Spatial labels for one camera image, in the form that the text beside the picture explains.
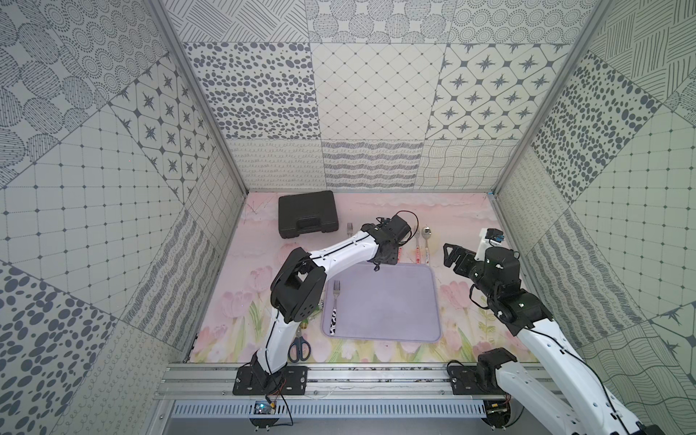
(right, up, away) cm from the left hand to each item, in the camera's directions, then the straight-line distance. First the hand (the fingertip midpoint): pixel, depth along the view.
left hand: (389, 252), depth 91 cm
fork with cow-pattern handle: (-19, -19, -6) cm, 28 cm away
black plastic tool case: (-30, +14, +17) cm, 38 cm away
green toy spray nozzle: (-27, -21, -8) cm, 36 cm away
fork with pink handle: (+12, -4, +7) cm, 14 cm away
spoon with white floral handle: (+17, +5, +15) cm, 23 cm away
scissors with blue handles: (-28, -28, -11) cm, 41 cm away
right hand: (+18, +2, -14) cm, 23 cm away
